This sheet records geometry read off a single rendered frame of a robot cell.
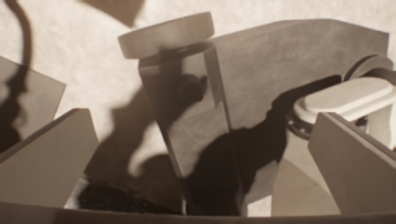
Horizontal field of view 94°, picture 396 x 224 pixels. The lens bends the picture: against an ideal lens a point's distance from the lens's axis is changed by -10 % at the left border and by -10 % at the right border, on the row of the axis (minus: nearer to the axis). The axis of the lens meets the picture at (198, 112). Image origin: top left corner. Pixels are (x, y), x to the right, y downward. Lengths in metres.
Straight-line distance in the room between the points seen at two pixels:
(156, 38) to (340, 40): 0.42
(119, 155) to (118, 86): 0.21
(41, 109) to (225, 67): 0.48
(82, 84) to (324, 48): 0.60
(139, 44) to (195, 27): 0.10
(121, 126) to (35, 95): 0.23
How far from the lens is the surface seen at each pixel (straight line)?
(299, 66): 0.52
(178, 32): 0.36
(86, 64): 0.58
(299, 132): 0.40
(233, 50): 0.42
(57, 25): 0.59
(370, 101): 0.45
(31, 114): 0.66
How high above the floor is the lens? 0.56
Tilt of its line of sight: 64 degrees down
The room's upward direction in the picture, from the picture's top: 147 degrees clockwise
